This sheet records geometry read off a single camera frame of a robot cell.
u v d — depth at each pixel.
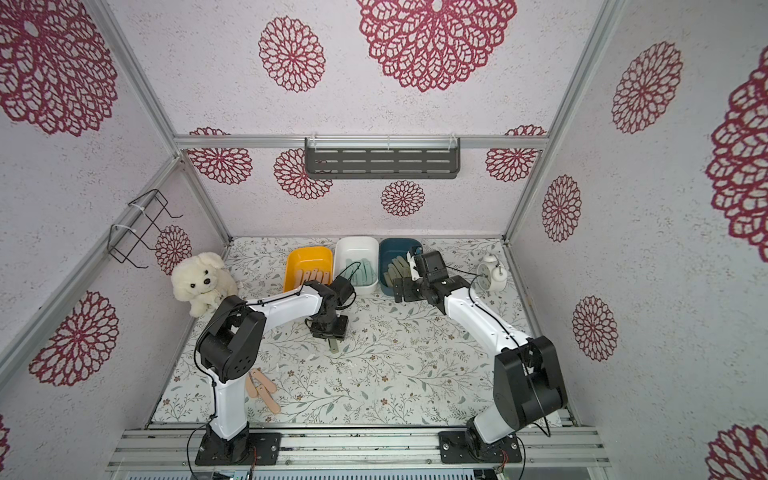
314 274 1.09
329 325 0.81
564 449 0.77
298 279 1.07
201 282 0.86
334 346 0.92
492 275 0.96
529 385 0.43
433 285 0.66
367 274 1.07
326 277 1.07
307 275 1.08
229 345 0.51
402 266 1.10
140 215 0.78
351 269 1.09
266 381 0.85
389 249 1.11
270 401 0.81
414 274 0.78
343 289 0.79
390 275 1.07
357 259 1.13
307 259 1.10
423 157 0.94
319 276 1.07
